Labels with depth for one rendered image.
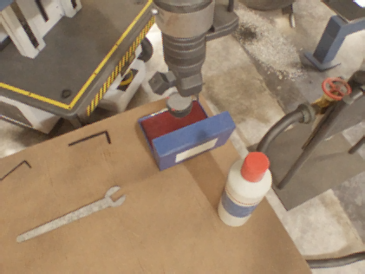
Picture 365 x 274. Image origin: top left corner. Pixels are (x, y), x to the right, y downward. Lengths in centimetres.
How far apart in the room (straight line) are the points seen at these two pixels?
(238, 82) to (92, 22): 72
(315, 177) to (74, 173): 91
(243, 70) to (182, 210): 102
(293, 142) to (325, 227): 36
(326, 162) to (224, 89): 56
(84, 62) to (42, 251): 69
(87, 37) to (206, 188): 82
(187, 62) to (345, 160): 97
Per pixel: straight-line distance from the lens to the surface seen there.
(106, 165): 65
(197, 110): 69
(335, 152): 131
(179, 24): 42
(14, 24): 113
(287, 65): 156
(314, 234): 115
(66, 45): 120
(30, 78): 113
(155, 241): 58
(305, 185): 119
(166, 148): 51
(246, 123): 127
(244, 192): 41
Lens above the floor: 103
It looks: 59 degrees down
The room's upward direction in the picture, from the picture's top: 2 degrees counter-clockwise
